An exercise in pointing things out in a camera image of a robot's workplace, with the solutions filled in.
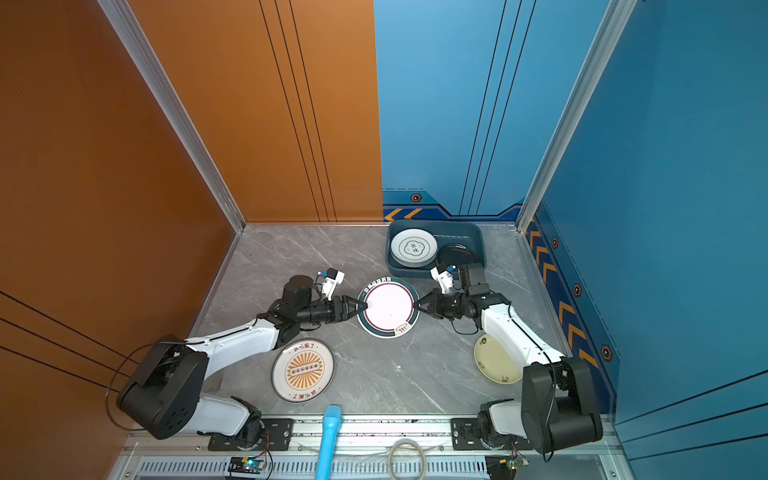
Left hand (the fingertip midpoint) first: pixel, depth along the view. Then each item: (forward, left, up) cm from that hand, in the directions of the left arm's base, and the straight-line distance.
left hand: (364, 307), depth 82 cm
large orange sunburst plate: (-13, +17, -13) cm, 25 cm away
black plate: (+26, -30, -9) cm, 41 cm away
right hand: (0, -14, 0) cm, 14 cm away
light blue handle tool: (-27, +7, -11) cm, 30 cm away
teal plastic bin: (+19, -8, -8) cm, 22 cm away
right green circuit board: (-34, -35, -15) cm, 51 cm away
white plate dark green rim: (-1, -7, 0) cm, 7 cm away
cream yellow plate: (-10, -37, -13) cm, 41 cm away
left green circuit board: (-35, +27, -15) cm, 46 cm away
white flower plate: (+30, -15, -10) cm, 35 cm away
